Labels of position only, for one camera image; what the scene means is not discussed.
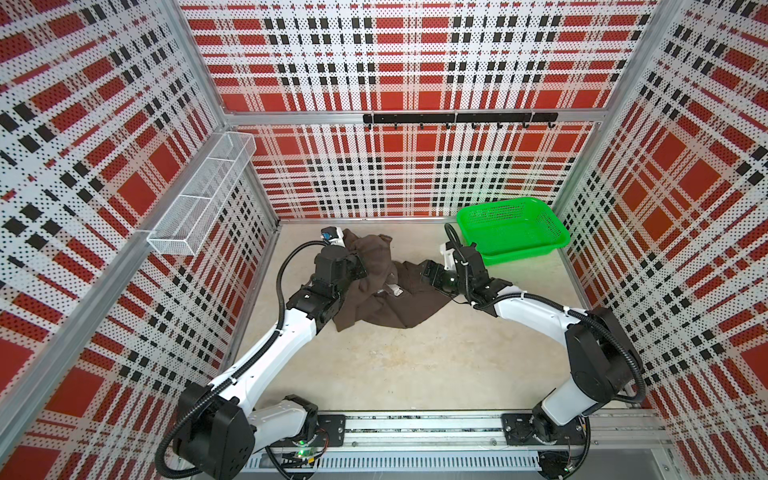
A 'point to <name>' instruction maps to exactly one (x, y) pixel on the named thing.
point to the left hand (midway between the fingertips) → (364, 251)
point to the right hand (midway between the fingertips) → (421, 274)
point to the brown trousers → (386, 294)
